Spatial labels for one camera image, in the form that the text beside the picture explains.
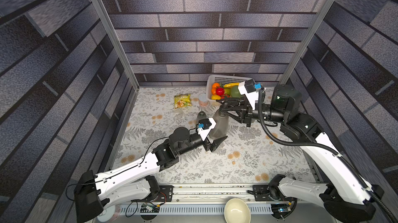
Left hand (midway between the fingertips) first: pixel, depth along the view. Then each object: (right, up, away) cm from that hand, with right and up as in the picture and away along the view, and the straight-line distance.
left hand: (221, 128), depth 63 cm
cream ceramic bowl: (+8, -39, +6) cm, 40 cm away
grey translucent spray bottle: (+1, -1, +3) cm, 3 cm away
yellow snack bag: (-21, +12, +44) cm, 51 cm away
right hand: (-1, +9, -8) cm, 12 cm away
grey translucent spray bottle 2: (-8, +3, +24) cm, 26 cm away
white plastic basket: (0, +28, +51) cm, 58 cm away
